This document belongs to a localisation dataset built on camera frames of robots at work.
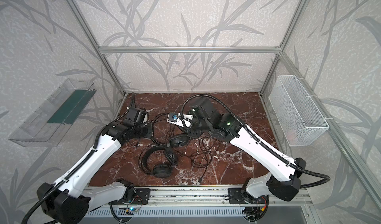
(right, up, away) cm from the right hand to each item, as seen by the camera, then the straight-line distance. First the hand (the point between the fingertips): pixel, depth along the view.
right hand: (182, 116), depth 64 cm
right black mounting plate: (+25, -40, +8) cm, 48 cm away
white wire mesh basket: (+50, -1, -3) cm, 50 cm away
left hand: (-16, -6, +14) cm, 22 cm away
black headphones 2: (-12, -29, +11) cm, 33 cm away
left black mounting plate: (-21, -40, +10) cm, 46 cm away
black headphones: (-2, -12, +6) cm, 14 cm away
